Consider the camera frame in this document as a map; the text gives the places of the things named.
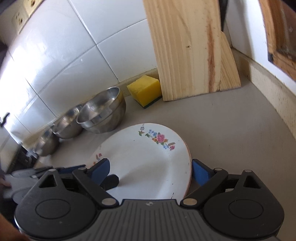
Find small steel bowl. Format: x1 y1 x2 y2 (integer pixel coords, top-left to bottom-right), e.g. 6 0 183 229
76 86 126 134

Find small wooden cutting board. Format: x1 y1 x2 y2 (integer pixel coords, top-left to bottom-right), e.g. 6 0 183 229
220 32 241 91

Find black glass gas stove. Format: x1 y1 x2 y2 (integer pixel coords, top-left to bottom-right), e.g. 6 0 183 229
6 144 39 174

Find beige wall socket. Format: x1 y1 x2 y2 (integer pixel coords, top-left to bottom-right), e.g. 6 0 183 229
23 0 43 17
11 6 29 35

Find white plate colourful flowers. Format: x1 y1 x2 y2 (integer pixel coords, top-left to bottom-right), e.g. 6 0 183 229
86 123 192 202

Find wooden window frame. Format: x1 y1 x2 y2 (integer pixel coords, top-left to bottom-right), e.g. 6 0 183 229
259 0 295 80

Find large wooden cutting board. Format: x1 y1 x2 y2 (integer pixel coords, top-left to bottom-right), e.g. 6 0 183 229
144 0 221 101

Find beige wall socket left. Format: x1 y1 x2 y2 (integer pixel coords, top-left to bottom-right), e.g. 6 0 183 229
11 6 29 35

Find beige wall socket right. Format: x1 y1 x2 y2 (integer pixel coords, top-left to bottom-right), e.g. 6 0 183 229
23 0 43 17

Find person's right hand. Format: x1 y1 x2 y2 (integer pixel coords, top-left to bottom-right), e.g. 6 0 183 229
0 166 31 241

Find yellow sponge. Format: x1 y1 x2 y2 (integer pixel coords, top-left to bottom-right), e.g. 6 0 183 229
127 75 162 108

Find large steel bowl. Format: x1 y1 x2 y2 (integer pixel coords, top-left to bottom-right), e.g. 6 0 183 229
33 125 60 157

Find medium steel bowl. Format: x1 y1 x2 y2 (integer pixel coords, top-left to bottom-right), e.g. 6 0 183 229
53 104 83 140

